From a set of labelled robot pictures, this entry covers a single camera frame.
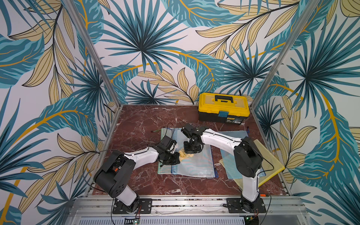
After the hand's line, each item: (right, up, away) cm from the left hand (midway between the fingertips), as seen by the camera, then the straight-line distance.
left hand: (179, 163), depth 86 cm
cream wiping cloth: (+2, +6, -2) cm, 7 cm away
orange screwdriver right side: (+46, -14, -10) cm, 49 cm away
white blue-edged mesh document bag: (+13, -2, +3) cm, 14 cm away
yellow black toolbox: (+34, +35, +12) cm, 50 cm away
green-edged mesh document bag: (-9, -3, -1) cm, 9 cm away
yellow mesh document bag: (+59, -3, +4) cm, 59 cm away
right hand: (+5, +7, +3) cm, 9 cm away
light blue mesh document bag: (+14, -2, +3) cm, 14 cm away
